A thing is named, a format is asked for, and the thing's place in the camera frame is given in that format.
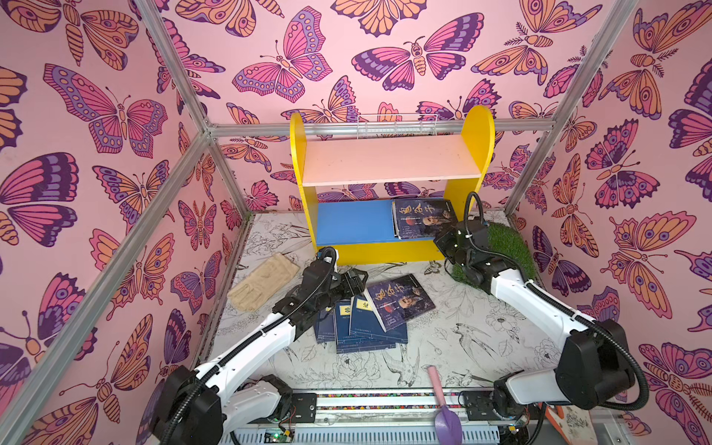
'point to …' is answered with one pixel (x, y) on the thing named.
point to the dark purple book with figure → (418, 219)
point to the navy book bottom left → (324, 326)
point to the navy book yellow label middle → (347, 343)
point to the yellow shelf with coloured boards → (350, 184)
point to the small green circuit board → (275, 436)
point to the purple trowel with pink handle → (448, 427)
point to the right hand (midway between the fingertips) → (435, 228)
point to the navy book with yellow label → (364, 323)
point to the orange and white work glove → (575, 423)
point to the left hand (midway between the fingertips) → (362, 274)
